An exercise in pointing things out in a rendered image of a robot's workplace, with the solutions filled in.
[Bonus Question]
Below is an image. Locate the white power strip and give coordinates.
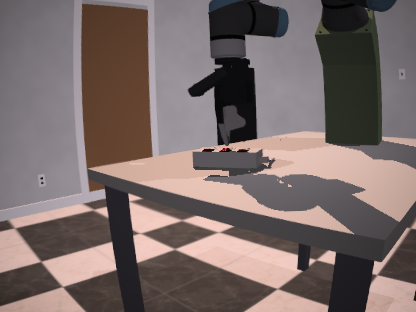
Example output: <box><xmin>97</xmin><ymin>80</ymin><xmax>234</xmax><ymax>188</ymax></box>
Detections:
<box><xmin>192</xmin><ymin>147</ymin><xmax>267</xmax><ymax>169</ymax></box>

